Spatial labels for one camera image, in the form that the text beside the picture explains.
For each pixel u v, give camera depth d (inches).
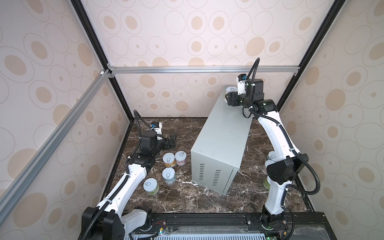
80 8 26.6
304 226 28.6
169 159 35.4
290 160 19.0
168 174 33.1
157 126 26.9
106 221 14.8
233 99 27.9
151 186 31.6
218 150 24.0
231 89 31.2
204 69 36.4
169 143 27.7
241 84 27.1
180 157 36.2
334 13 27.5
